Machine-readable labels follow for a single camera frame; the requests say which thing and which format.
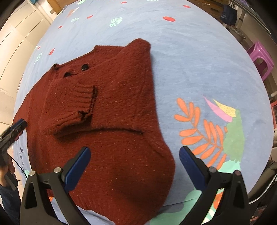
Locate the dark navy tote bag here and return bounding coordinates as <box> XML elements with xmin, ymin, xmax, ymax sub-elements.
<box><xmin>220</xmin><ymin>3</ymin><xmax>238</xmax><ymax>26</ymax></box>

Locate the blue patterned bed sheet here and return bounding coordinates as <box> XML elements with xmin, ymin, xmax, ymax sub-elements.
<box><xmin>15</xmin><ymin>1</ymin><xmax>273</xmax><ymax>224</ymax></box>

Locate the person's left hand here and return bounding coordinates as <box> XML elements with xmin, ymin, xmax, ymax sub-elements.
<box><xmin>0</xmin><ymin>158</ymin><xmax>15</xmax><ymax>187</ymax></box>

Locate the long grey desk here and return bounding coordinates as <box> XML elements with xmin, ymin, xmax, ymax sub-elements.
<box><xmin>229</xmin><ymin>1</ymin><xmax>276</xmax><ymax>44</ymax></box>

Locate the dark red knit sweater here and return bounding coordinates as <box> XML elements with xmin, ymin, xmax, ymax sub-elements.
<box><xmin>14</xmin><ymin>39</ymin><xmax>175</xmax><ymax>224</ymax></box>

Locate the purple plastic stool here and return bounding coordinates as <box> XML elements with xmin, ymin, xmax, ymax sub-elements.
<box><xmin>247</xmin><ymin>41</ymin><xmax>275</xmax><ymax>81</ymax></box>

